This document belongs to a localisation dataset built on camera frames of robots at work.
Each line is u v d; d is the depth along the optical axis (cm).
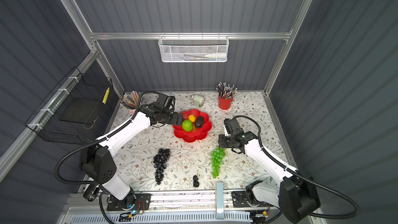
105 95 83
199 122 98
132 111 98
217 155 84
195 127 99
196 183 77
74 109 74
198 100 109
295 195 40
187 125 94
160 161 83
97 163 43
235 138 63
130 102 101
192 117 99
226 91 97
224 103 116
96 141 46
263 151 51
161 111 65
